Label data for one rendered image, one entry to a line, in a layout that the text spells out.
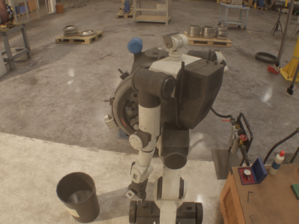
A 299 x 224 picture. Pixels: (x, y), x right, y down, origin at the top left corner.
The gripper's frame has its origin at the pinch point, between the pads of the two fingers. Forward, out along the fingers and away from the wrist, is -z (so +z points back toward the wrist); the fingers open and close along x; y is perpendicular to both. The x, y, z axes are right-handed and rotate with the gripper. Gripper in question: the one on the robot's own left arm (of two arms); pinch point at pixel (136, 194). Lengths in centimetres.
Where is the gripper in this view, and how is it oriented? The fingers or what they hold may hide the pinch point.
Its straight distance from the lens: 138.6
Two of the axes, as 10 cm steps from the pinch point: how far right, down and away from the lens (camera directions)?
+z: 1.6, -7.8, -6.0
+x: -7.7, -4.8, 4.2
